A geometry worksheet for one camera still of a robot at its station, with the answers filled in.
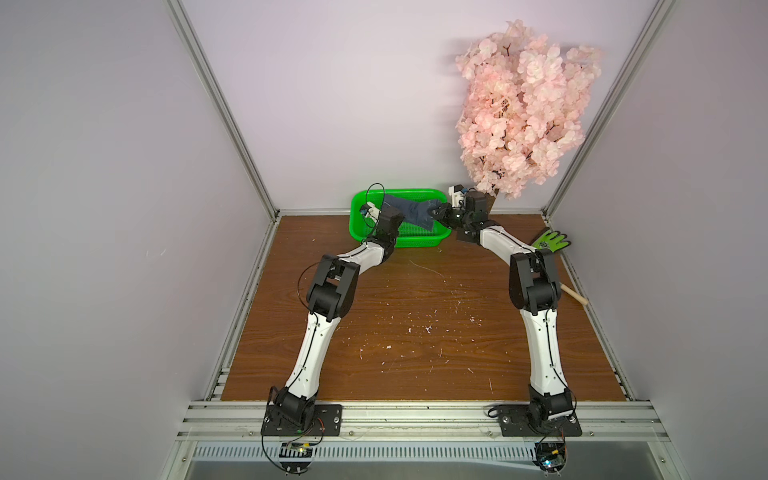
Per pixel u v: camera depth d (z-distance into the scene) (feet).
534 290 2.05
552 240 3.60
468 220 2.87
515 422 2.38
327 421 2.40
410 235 3.39
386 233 2.81
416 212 3.40
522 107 2.24
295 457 2.36
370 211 3.16
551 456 2.28
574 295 3.13
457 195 3.19
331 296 2.10
